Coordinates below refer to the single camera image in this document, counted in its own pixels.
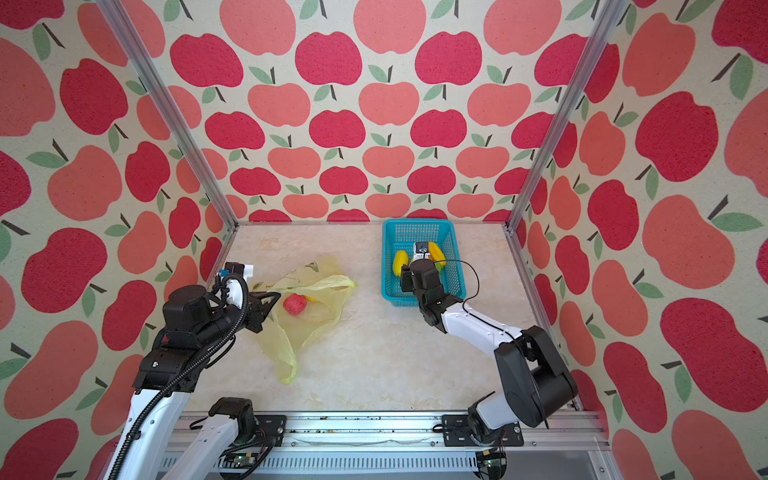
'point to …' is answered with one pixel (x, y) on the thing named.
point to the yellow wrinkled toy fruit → (311, 299)
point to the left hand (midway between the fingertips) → (279, 299)
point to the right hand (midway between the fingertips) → (414, 270)
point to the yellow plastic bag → (284, 336)
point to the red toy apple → (294, 304)
